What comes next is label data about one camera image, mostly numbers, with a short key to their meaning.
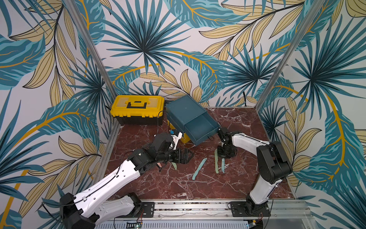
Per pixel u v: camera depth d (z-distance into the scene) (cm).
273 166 48
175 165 88
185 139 92
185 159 60
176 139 64
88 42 80
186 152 61
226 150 80
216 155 91
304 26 75
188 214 73
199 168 88
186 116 86
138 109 97
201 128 88
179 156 60
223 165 90
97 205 41
